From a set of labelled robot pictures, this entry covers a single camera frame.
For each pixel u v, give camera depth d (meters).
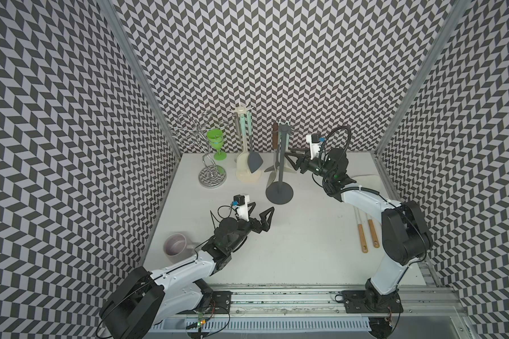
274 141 0.80
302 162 0.74
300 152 0.84
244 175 1.12
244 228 0.67
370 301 0.65
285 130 0.73
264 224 0.69
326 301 0.74
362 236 0.86
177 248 0.82
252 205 0.78
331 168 0.65
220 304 0.71
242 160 0.96
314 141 0.71
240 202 0.67
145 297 0.40
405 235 0.47
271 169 0.91
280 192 1.00
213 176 1.10
